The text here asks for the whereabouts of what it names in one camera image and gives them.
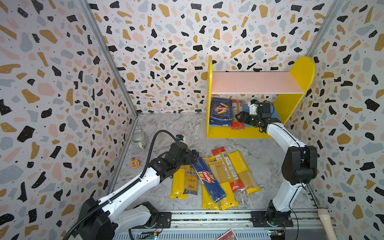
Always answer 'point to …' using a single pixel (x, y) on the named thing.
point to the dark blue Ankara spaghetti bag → (191, 180)
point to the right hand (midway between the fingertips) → (238, 112)
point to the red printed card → (229, 235)
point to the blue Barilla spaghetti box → (209, 181)
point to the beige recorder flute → (324, 215)
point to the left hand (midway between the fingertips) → (191, 151)
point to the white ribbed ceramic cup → (138, 140)
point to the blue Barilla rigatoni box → (221, 112)
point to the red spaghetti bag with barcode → (236, 184)
